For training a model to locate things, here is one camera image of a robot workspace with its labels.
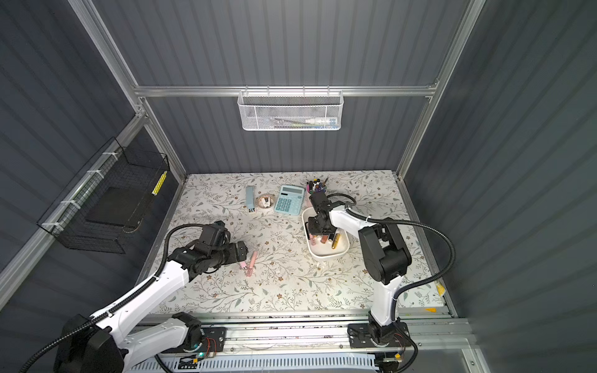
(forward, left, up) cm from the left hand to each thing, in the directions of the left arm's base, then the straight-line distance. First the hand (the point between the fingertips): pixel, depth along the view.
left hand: (238, 253), depth 83 cm
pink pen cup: (+29, -28, +3) cm, 41 cm away
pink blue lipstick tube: (-1, 0, -8) cm, 8 cm away
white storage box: (+6, -33, -10) cm, 35 cm away
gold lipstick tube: (+10, -37, -9) cm, 39 cm away
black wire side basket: (+10, +39, +19) cm, 45 cm away
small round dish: (+31, -6, -8) cm, 32 cm away
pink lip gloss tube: (0, -4, -9) cm, 10 cm away
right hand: (+14, -29, -6) cm, 33 cm away
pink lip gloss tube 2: (+8, -27, -5) cm, 29 cm away
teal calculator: (+31, -18, -7) cm, 36 cm away
